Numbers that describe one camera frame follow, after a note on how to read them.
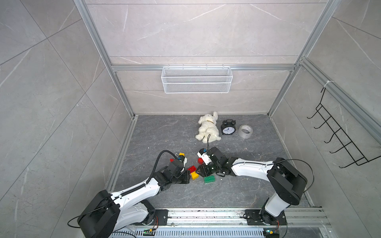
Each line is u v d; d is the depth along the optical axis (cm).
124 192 47
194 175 84
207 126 99
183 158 79
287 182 45
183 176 73
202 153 79
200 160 79
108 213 40
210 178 86
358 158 59
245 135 106
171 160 76
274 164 50
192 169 88
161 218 73
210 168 76
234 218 75
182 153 95
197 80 101
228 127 101
